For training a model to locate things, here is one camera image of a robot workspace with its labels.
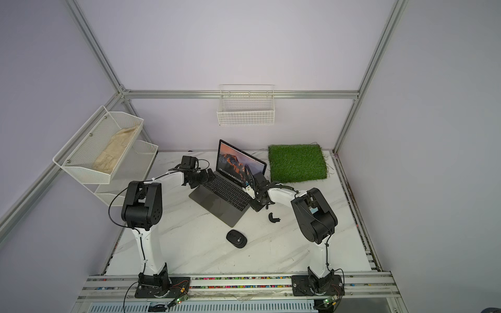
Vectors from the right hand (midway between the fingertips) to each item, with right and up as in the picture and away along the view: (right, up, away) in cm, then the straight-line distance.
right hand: (257, 204), depth 98 cm
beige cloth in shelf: (-60, +23, -21) cm, 67 cm away
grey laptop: (-18, +5, +3) cm, 19 cm away
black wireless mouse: (-9, -12, -14) cm, 21 cm away
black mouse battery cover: (+8, -6, -5) cm, 11 cm away
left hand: (-26, +11, +6) cm, 29 cm away
